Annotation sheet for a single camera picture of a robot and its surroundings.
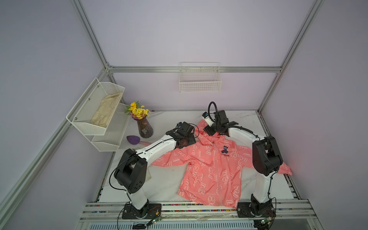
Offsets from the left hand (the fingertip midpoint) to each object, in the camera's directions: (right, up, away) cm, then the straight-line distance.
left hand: (190, 142), depth 89 cm
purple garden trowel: (-41, 0, +15) cm, 44 cm away
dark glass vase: (-31, +10, +7) cm, 33 cm away
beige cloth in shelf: (-48, +16, -12) cm, 52 cm away
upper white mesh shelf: (-53, +17, -12) cm, 57 cm away
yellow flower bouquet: (-33, +19, -1) cm, 38 cm away
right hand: (+14, +9, +10) cm, 19 cm away
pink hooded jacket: (+13, -16, -2) cm, 20 cm away
